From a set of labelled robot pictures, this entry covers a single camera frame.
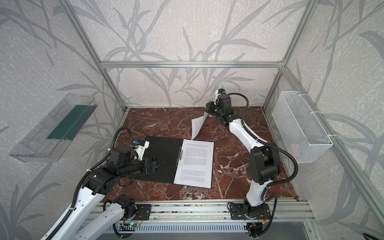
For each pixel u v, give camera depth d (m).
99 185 0.46
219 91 0.78
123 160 0.55
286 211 0.76
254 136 0.52
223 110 0.67
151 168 0.62
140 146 0.63
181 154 0.93
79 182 0.47
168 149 1.04
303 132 0.62
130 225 0.71
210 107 0.77
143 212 0.73
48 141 0.64
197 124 1.08
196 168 0.89
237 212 0.73
